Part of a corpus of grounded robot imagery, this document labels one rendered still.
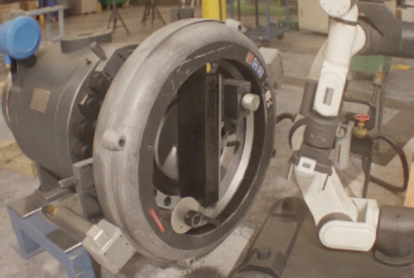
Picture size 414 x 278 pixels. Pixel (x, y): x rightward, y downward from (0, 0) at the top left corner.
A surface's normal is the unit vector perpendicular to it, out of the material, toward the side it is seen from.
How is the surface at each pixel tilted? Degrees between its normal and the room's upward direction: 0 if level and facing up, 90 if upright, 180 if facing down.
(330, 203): 90
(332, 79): 90
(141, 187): 90
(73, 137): 90
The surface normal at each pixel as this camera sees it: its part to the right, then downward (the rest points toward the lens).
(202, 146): -0.61, 0.23
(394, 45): -0.32, 0.67
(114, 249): 0.79, 0.18
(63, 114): -0.58, -0.11
